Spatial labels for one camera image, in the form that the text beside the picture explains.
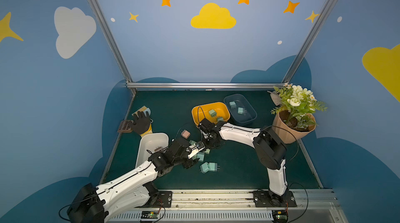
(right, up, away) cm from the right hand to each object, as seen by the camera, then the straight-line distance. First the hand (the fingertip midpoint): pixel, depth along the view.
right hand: (207, 145), depth 92 cm
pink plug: (-13, +6, +4) cm, 15 cm away
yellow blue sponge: (-44, +21, +16) cm, 52 cm away
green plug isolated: (+9, +15, +12) cm, 22 cm away
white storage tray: (-36, +1, +1) cm, 36 cm away
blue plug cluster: (+20, +25, +19) cm, 37 cm away
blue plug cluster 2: (-3, -4, -6) cm, 8 cm away
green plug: (+3, -9, -9) cm, 13 cm away
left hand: (-7, +1, -11) cm, 13 cm away
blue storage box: (+20, +15, +7) cm, 26 cm away
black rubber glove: (-42, +13, +7) cm, 45 cm away
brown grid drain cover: (-52, +11, +7) cm, 54 cm away
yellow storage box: (-4, +19, +16) cm, 25 cm away
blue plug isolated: (+25, +21, +16) cm, 36 cm away
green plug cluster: (+5, +19, +15) cm, 24 cm away
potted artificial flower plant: (+50, +19, -7) cm, 53 cm away
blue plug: (-1, -9, -11) cm, 14 cm away
